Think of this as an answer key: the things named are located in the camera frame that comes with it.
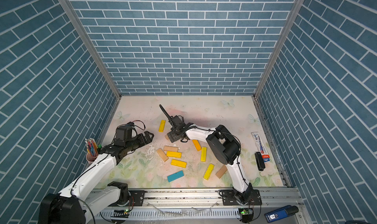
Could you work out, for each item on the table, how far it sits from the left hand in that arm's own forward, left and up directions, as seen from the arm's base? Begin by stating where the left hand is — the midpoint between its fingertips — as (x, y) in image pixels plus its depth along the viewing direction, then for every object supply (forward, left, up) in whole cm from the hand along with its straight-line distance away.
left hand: (151, 137), depth 84 cm
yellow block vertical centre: (-6, -31, -10) cm, 33 cm away
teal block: (-18, -13, -11) cm, 25 cm away
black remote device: (-11, -63, -8) cm, 64 cm away
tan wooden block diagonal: (-7, -7, -11) cm, 15 cm away
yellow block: (+16, -3, -10) cm, 19 cm away
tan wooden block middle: (-2, -10, -10) cm, 15 cm away
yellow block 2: (-6, -12, -10) cm, 17 cm away
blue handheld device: (-35, -65, -6) cm, 74 cm away
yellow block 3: (-11, -16, -10) cm, 22 cm away
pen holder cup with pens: (-9, +30, 0) cm, 31 cm away
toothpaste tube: (-1, -67, -8) cm, 68 cm away
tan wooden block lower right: (-16, -40, -10) cm, 45 cm away
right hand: (+8, -13, -9) cm, 18 cm away
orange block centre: (+1, -27, -11) cm, 29 cm away
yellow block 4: (-16, -33, -10) cm, 38 cm away
